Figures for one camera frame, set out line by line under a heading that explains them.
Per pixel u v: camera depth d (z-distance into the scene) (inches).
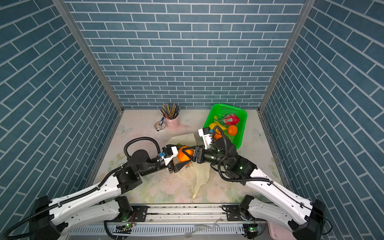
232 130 40.1
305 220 15.4
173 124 41.0
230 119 41.3
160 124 42.2
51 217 15.7
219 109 44.6
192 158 22.7
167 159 21.1
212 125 40.4
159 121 43.0
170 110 41.1
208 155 22.7
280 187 17.5
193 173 32.2
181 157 23.9
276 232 26.2
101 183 19.2
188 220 29.0
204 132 23.8
